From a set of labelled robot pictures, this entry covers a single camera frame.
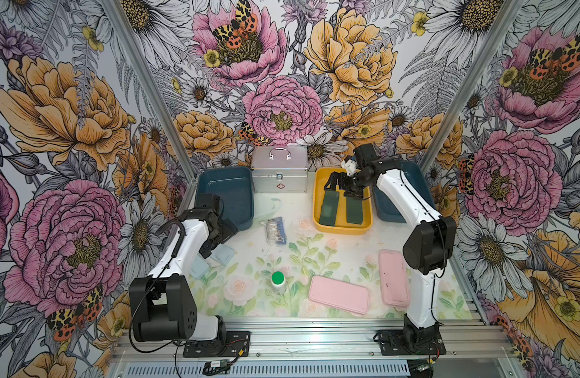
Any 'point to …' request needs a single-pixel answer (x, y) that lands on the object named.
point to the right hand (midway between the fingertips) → (335, 194)
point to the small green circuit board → (219, 363)
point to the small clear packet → (275, 231)
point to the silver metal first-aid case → (280, 169)
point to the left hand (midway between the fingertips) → (223, 245)
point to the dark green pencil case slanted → (329, 206)
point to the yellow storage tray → (341, 226)
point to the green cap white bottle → (278, 283)
